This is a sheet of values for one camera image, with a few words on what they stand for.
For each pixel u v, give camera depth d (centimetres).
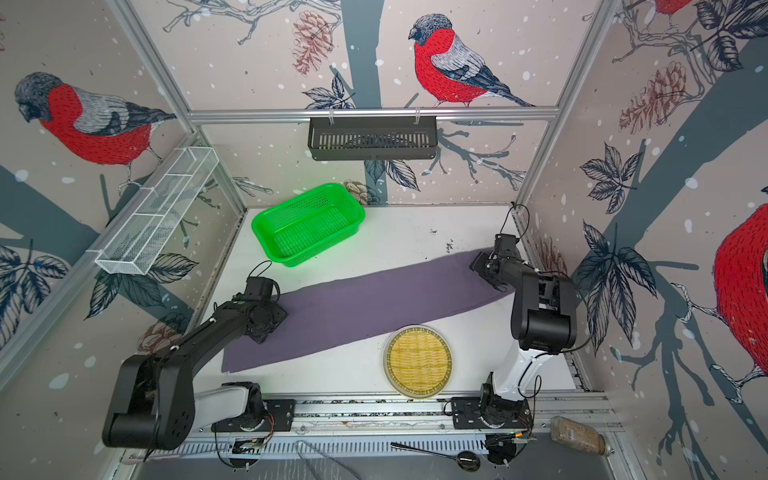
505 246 80
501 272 71
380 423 73
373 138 106
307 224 116
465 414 73
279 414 73
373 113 99
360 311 87
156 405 41
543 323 50
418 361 82
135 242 71
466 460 67
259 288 72
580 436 67
